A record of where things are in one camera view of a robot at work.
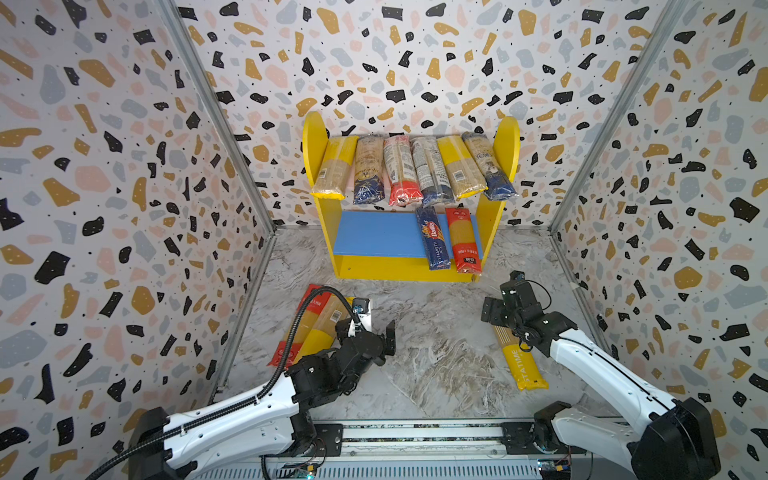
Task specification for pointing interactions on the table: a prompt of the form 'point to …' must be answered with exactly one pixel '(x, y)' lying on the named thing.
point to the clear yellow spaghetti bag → (322, 332)
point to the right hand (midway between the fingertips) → (494, 301)
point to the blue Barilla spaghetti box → (434, 238)
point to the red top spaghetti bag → (305, 325)
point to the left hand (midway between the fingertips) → (381, 319)
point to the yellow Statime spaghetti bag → (524, 366)
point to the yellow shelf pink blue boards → (381, 242)
